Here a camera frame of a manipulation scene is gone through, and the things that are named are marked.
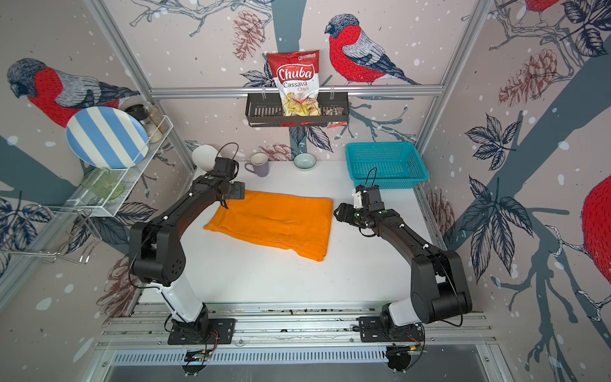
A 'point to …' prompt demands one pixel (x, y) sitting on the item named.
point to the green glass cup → (101, 181)
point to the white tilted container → (204, 159)
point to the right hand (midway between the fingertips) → (340, 212)
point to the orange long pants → (301, 224)
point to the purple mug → (260, 161)
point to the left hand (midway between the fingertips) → (235, 185)
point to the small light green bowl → (305, 161)
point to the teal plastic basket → (390, 165)
